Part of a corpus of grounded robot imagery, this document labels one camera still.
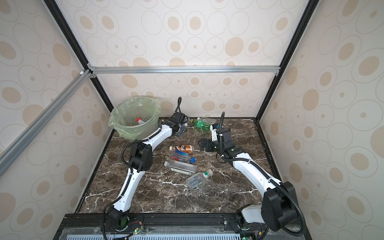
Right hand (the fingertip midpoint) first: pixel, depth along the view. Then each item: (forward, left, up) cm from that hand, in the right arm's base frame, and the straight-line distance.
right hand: (206, 141), depth 84 cm
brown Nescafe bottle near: (+3, +12, -12) cm, 17 cm away
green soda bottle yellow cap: (+27, +1, -14) cm, 31 cm away
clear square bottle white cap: (-8, +15, -16) cm, 23 cm away
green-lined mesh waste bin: (+17, +51, +3) cm, 53 cm away
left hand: (+23, +18, -10) cm, 30 cm away
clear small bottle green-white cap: (-15, +6, -18) cm, 24 cm away
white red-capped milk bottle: (+22, +44, -6) cm, 50 cm away
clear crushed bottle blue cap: (0, +15, -16) cm, 22 cm away
